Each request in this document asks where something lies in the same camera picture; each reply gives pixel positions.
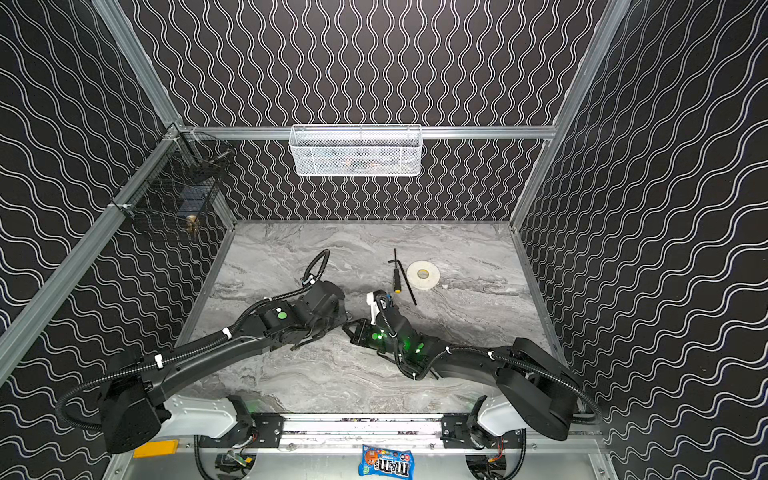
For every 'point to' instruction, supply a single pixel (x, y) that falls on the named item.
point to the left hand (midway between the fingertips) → (356, 315)
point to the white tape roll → (423, 275)
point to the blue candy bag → (399, 463)
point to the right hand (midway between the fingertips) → (342, 328)
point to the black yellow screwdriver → (396, 275)
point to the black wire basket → (180, 179)
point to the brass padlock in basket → (191, 223)
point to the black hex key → (405, 278)
